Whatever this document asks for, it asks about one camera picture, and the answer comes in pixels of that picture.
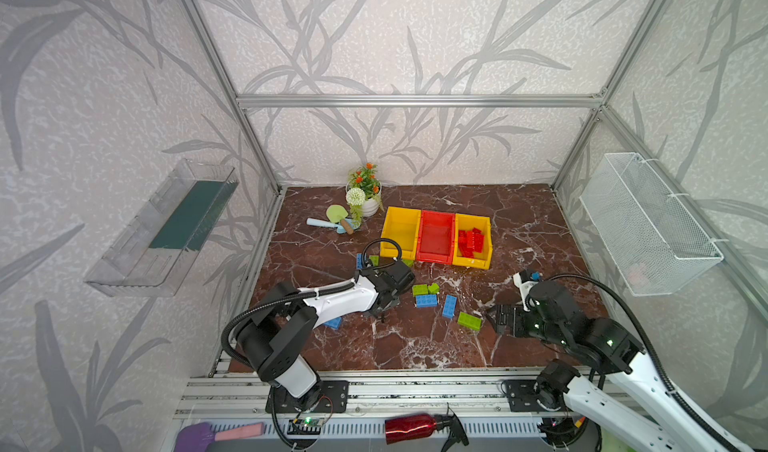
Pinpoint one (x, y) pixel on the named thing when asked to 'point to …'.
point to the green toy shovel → (335, 218)
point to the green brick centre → (419, 289)
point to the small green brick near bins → (408, 262)
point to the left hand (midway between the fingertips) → (390, 293)
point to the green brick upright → (375, 260)
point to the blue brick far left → (335, 323)
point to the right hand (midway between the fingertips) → (498, 304)
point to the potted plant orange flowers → (364, 194)
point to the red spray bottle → (421, 425)
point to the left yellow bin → (402, 225)
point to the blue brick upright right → (449, 306)
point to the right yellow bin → (466, 222)
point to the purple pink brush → (199, 436)
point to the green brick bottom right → (469, 321)
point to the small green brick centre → (433, 289)
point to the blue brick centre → (426, 301)
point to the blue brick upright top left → (359, 261)
